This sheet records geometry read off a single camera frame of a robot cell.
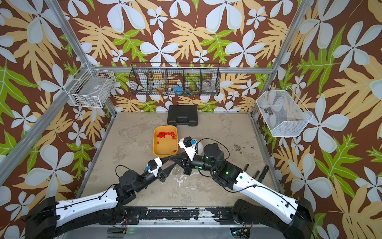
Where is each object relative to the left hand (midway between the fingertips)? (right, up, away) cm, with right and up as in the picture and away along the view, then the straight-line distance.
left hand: (173, 157), depth 67 cm
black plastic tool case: (+2, +24, +48) cm, 54 cm away
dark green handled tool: (+52, -14, +21) cm, 58 cm away
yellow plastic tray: (-10, +4, +36) cm, 38 cm away
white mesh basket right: (+61, +22, +17) cm, 67 cm away
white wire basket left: (-49, +36, +19) cm, 64 cm away
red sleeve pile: (-12, +8, +40) cm, 42 cm away
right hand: (0, 0, -5) cm, 5 cm away
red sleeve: (-1, 0, -5) cm, 5 cm away
